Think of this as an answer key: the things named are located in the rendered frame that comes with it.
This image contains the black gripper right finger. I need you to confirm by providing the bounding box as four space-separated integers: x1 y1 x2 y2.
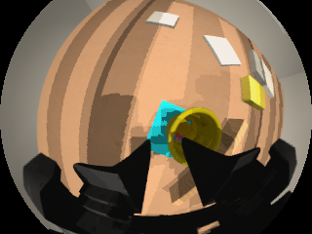
182 137 261 207

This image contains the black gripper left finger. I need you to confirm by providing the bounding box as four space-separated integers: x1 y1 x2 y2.
73 139 151 214

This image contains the yellow rectangular block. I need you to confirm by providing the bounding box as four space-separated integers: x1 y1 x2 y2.
241 74 265 109

